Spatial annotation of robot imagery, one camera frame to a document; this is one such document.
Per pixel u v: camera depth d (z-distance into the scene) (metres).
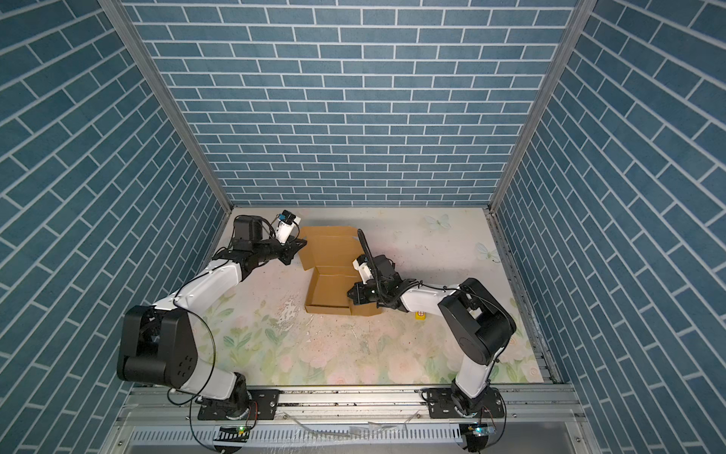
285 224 0.76
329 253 0.91
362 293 0.81
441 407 0.74
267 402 0.74
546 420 0.75
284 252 0.77
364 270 0.85
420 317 0.89
